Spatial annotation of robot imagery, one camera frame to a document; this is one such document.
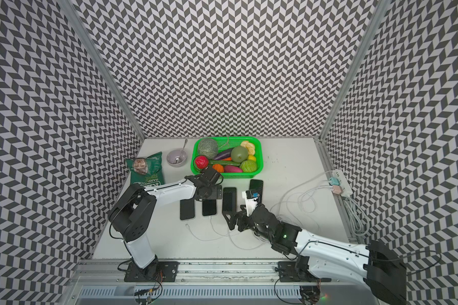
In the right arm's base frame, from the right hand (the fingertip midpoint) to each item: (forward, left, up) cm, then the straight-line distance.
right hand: (232, 213), depth 75 cm
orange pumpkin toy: (+27, +8, -6) cm, 29 cm away
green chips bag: (+26, +46, -7) cm, 53 cm away
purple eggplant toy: (+36, +6, -7) cm, 37 cm away
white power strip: (+16, -57, -12) cm, 60 cm away
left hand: (+15, +12, -12) cm, 22 cm away
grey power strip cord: (+3, -58, -15) cm, 60 cm away
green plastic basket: (+26, +1, -7) cm, 26 cm away
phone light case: (+9, +12, -13) cm, 20 cm away
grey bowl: (+37, +34, -6) cm, 51 cm away
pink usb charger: (+17, -52, -12) cm, 56 cm away
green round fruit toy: (+35, -3, -5) cm, 35 cm away
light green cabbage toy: (+27, -8, -5) cm, 28 cm away
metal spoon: (+35, +32, -9) cm, 48 cm away
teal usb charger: (+22, -52, -12) cm, 57 cm away
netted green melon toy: (+36, +14, 0) cm, 39 cm away
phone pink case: (+9, +2, -12) cm, 16 cm away
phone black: (+19, -11, -12) cm, 25 cm away
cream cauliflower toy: (+42, -9, -7) cm, 43 cm away
